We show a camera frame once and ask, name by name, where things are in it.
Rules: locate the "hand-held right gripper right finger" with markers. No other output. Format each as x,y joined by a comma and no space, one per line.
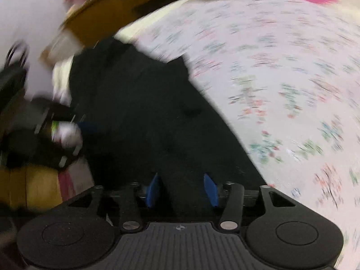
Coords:
211,189

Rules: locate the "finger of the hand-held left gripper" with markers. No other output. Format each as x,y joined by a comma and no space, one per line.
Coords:
90,128

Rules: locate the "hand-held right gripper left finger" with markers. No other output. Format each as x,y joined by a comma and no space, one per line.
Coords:
153,189

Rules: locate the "black pants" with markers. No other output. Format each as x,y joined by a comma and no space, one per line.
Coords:
140,104

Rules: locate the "white floral bed sheet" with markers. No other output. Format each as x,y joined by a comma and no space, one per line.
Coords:
267,62

